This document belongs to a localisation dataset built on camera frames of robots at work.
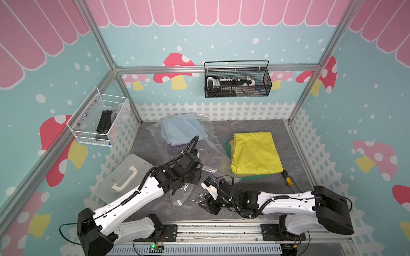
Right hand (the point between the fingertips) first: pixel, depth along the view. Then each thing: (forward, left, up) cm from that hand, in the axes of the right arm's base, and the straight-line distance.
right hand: (201, 202), depth 73 cm
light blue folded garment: (+46, +14, 0) cm, 48 cm away
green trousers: (+14, -27, -5) cm, 31 cm away
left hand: (+11, +3, +6) cm, 12 cm away
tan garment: (+36, -17, -4) cm, 41 cm away
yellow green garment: (+28, -31, -2) cm, 42 cm away
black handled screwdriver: (+13, -52, -11) cm, 55 cm away
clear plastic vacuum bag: (+34, -5, -9) cm, 36 cm away
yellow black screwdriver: (+18, -47, -10) cm, 52 cm away
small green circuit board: (-16, +22, -13) cm, 30 cm away
